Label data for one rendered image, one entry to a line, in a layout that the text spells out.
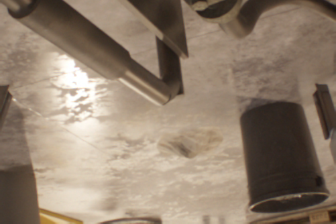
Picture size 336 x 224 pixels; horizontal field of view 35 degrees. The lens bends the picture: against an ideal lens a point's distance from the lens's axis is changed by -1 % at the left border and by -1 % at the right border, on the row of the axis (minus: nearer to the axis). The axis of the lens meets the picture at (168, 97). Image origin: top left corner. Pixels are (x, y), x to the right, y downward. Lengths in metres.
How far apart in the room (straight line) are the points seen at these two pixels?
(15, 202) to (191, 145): 0.84
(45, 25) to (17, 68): 1.27
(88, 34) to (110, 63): 0.04
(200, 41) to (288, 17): 0.26
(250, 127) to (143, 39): 0.73
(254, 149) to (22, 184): 1.12
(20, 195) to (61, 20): 2.21
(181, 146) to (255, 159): 0.42
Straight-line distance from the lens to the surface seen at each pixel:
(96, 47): 0.43
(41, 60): 1.61
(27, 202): 2.59
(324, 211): 4.37
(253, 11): 0.74
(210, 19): 0.62
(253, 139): 2.08
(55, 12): 0.39
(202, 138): 2.30
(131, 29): 1.48
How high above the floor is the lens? 0.78
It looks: 24 degrees down
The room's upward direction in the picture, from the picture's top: 173 degrees clockwise
